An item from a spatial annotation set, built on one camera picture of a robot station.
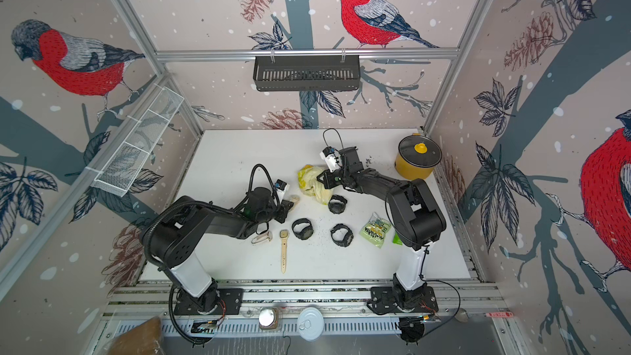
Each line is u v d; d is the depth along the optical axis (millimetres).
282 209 831
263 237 856
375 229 878
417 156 961
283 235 860
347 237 832
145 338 655
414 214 499
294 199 947
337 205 917
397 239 694
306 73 1053
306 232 853
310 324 657
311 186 920
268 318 624
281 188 842
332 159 864
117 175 795
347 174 764
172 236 485
